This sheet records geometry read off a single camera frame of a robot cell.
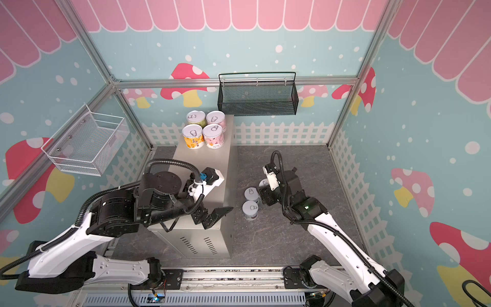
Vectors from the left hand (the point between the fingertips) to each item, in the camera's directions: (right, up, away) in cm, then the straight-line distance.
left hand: (220, 198), depth 55 cm
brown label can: (+14, +3, +20) cm, 24 cm away
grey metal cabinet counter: (-2, -14, +6) cm, 15 cm away
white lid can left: (+9, -4, +38) cm, 39 cm away
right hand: (+14, +2, +21) cm, 25 cm away
